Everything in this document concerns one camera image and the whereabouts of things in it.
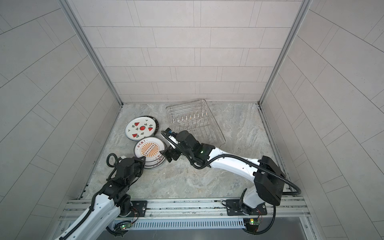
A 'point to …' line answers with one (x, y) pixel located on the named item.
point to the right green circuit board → (254, 223)
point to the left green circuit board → (126, 226)
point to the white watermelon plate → (138, 128)
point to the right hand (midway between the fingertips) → (165, 147)
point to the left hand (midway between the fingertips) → (151, 153)
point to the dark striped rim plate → (156, 124)
